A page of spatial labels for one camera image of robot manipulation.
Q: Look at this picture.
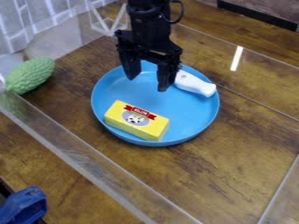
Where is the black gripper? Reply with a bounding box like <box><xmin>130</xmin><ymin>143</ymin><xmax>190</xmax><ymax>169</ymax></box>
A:
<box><xmin>114</xmin><ymin>12</ymin><xmax>182</xmax><ymax>92</ymax></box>

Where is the blue round tray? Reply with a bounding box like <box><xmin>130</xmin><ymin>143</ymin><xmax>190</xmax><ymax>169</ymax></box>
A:
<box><xmin>90</xmin><ymin>61</ymin><xmax>220</xmax><ymax>147</ymax></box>

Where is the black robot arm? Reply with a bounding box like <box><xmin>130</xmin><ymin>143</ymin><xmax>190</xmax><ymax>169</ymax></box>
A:
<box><xmin>114</xmin><ymin>0</ymin><xmax>184</xmax><ymax>92</ymax></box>

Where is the yellow butter block toy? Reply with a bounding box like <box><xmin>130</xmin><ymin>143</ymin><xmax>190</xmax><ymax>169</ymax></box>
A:
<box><xmin>104</xmin><ymin>100</ymin><xmax>169</xmax><ymax>141</ymax></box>

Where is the green bumpy gourd toy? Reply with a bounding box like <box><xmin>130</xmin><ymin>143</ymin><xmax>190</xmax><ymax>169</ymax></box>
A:
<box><xmin>5</xmin><ymin>57</ymin><xmax>54</xmax><ymax>95</ymax></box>

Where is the grey patterned curtain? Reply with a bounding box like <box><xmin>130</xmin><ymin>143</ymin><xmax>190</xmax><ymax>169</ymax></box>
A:
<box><xmin>0</xmin><ymin>0</ymin><xmax>116</xmax><ymax>56</ymax></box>

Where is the clear acrylic front barrier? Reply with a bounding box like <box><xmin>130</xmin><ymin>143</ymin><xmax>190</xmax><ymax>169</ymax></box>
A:
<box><xmin>0</xmin><ymin>91</ymin><xmax>201</xmax><ymax>224</ymax></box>

